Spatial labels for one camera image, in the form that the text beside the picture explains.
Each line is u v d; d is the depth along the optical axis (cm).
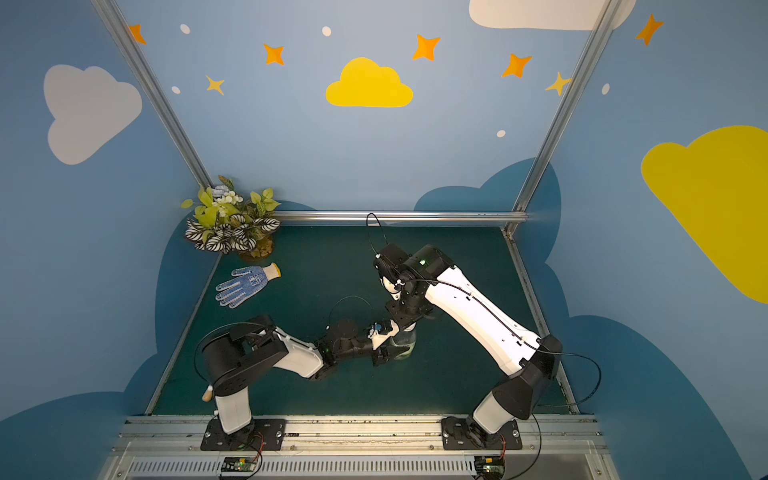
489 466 73
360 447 74
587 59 77
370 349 75
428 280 47
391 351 75
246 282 104
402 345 78
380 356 75
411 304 59
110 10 68
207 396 78
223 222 92
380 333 72
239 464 72
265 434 74
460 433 75
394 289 61
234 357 49
